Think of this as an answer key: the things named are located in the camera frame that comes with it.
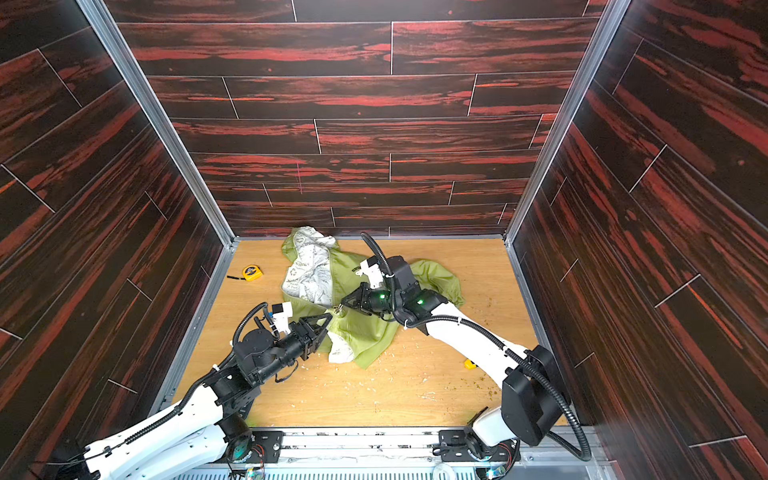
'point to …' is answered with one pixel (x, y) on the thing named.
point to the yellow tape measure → (250, 273)
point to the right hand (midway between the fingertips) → (344, 297)
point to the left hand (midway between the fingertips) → (334, 322)
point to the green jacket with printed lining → (316, 277)
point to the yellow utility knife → (469, 364)
